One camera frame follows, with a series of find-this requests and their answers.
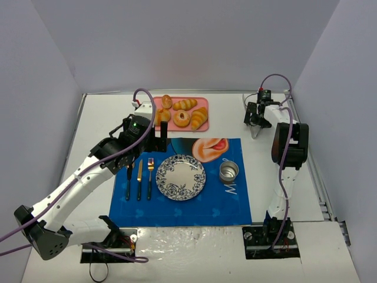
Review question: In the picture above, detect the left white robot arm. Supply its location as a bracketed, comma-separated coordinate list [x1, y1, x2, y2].
[14, 114, 168, 261]

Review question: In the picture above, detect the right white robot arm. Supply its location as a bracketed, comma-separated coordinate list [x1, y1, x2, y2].
[244, 88, 309, 222]

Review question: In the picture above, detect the round striped bun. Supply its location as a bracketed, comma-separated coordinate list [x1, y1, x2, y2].
[154, 108, 171, 126]

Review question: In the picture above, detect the sugared donut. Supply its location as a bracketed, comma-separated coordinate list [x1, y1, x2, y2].
[173, 110, 190, 128]

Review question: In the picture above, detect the pink tray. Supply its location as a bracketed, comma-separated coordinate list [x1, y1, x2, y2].
[154, 96, 209, 132]

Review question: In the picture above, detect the small round bun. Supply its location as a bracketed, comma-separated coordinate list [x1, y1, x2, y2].
[161, 95, 173, 109]

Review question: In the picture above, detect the upper striped croissant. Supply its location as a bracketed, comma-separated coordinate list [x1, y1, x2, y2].
[172, 98, 197, 111]

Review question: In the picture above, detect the striped croissant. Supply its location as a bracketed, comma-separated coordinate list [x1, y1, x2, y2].
[172, 98, 197, 111]
[191, 107, 208, 131]

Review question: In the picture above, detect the right striped croissant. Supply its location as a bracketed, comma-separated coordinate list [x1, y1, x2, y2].
[191, 107, 208, 131]

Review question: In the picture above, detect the blue floral plate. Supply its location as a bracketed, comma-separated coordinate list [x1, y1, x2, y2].
[156, 154, 206, 201]

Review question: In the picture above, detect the metal cup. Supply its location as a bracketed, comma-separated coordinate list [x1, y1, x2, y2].
[219, 160, 239, 184]

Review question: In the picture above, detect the blue cartoon placemat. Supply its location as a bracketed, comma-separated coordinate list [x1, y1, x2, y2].
[109, 138, 252, 227]

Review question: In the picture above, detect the gold fork green handle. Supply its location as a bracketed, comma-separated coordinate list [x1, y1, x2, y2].
[147, 157, 154, 200]

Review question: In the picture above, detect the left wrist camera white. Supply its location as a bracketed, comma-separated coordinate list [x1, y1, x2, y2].
[131, 99, 154, 120]

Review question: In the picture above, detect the gold knife green handle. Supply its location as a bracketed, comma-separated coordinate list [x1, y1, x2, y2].
[137, 159, 143, 201]

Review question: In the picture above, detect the gold spoon green handle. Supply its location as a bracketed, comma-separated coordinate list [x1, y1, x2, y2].
[125, 165, 133, 201]

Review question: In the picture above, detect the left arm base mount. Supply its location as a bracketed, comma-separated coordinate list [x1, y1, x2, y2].
[80, 228, 138, 264]

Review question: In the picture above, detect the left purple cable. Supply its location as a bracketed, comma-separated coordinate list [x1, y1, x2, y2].
[0, 87, 156, 264]

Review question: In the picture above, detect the aluminium rail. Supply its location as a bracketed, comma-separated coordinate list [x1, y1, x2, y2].
[284, 89, 351, 245]

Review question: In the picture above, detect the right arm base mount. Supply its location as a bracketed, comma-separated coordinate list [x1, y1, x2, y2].
[242, 219, 300, 260]

